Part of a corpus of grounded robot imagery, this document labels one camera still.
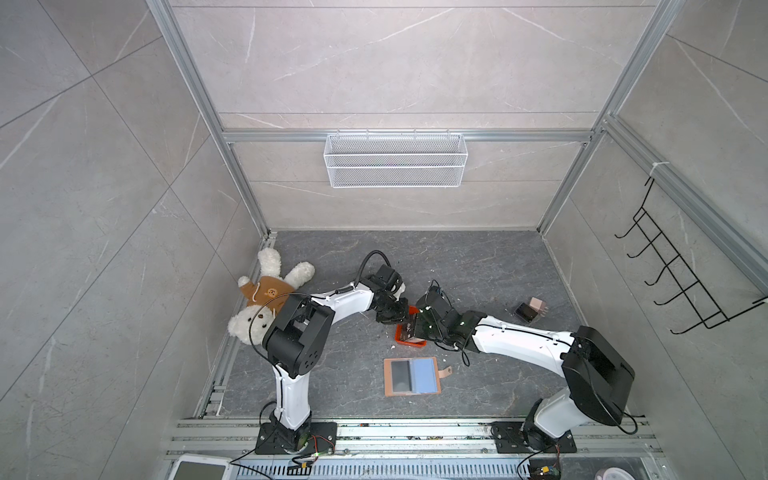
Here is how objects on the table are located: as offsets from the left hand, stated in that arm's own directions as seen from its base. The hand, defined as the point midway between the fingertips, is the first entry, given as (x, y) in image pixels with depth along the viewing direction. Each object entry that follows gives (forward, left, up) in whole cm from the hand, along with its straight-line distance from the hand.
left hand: (410, 315), depth 92 cm
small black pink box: (+1, -39, -2) cm, 39 cm away
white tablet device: (-37, +51, +1) cm, 63 cm away
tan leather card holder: (-17, +1, -3) cm, 18 cm away
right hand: (-5, 0, +3) cm, 6 cm away
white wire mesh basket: (+46, +2, +26) cm, 53 cm away
